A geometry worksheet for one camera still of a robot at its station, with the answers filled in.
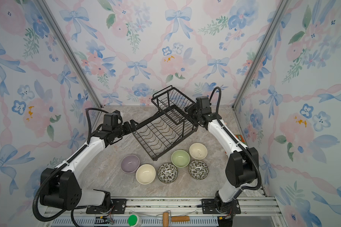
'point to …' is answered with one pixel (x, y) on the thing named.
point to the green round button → (132, 220)
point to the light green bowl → (180, 158)
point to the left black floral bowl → (167, 173)
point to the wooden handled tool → (166, 219)
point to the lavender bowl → (130, 163)
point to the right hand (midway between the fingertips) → (186, 109)
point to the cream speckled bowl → (198, 151)
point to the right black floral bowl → (198, 170)
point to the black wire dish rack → (173, 121)
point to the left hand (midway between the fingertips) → (134, 125)
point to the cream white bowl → (145, 174)
